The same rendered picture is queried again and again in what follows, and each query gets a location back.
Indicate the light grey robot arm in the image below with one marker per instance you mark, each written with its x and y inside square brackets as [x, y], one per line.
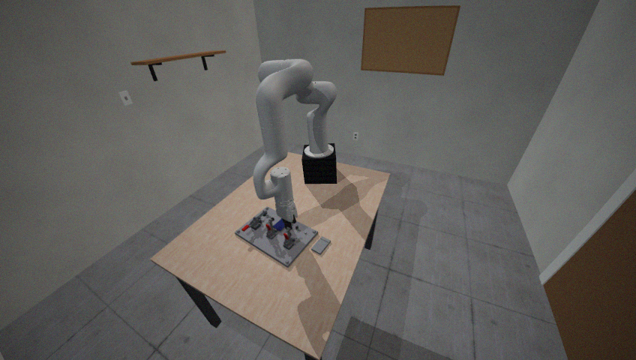
[279, 80]

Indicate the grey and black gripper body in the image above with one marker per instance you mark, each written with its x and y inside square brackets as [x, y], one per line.
[287, 211]

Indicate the blue rectangular block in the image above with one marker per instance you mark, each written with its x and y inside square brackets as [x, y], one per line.
[279, 226]

